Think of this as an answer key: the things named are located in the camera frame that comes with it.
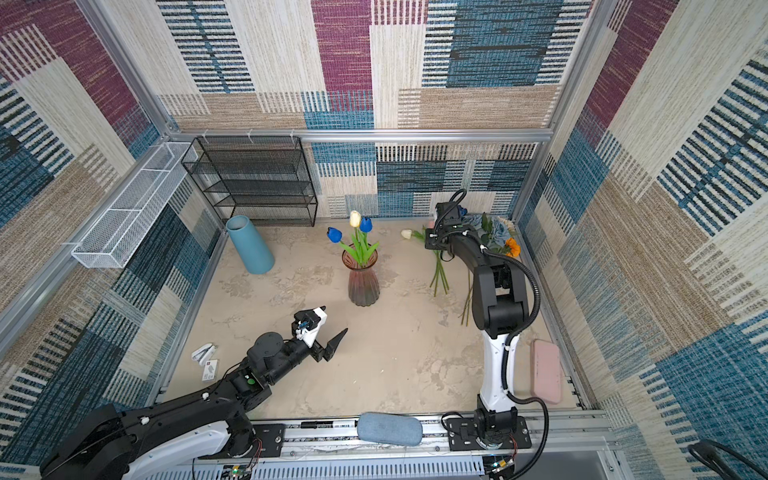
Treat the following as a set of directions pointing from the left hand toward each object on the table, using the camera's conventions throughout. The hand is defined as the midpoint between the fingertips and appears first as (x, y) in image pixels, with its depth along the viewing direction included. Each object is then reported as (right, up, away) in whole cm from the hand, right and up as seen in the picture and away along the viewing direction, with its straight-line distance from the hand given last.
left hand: (334, 314), depth 78 cm
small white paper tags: (-40, -13, +9) cm, 43 cm away
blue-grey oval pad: (+14, -26, -5) cm, 30 cm away
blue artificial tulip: (+8, +23, +1) cm, 24 cm away
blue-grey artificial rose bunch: (+49, +22, +21) cm, 57 cm away
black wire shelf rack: (-35, +42, +33) cm, 63 cm away
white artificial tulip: (+32, +9, +27) cm, 43 cm away
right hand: (+30, +19, +25) cm, 43 cm away
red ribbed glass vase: (+6, +7, +19) cm, 21 cm away
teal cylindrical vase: (-30, +15, +21) cm, 40 cm away
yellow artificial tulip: (+5, +24, +1) cm, 24 cm away
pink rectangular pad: (+56, -16, +3) cm, 58 cm away
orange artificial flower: (+57, +17, +27) cm, 66 cm away
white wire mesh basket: (-51, +19, -8) cm, 54 cm away
